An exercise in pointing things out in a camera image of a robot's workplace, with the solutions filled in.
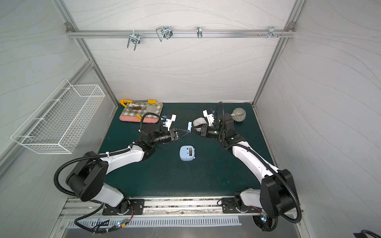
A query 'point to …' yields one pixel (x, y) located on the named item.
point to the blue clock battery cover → (189, 126)
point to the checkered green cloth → (141, 112)
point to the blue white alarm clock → (187, 152)
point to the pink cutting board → (135, 118)
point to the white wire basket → (57, 124)
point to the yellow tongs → (123, 101)
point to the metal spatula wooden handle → (151, 108)
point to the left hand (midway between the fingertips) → (189, 134)
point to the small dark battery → (190, 151)
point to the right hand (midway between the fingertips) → (191, 128)
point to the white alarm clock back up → (199, 121)
